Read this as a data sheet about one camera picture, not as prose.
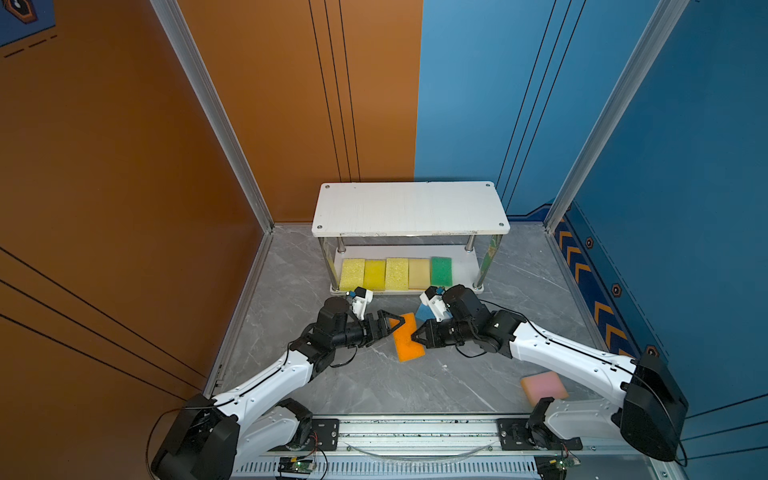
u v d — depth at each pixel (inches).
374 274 38.0
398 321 29.1
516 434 28.5
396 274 37.9
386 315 28.0
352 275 38.0
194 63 30.4
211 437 15.8
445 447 28.6
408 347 29.1
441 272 37.9
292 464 28.0
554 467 27.9
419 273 38.0
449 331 25.7
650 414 15.4
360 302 29.7
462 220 29.2
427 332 26.3
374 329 27.4
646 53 29.8
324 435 29.0
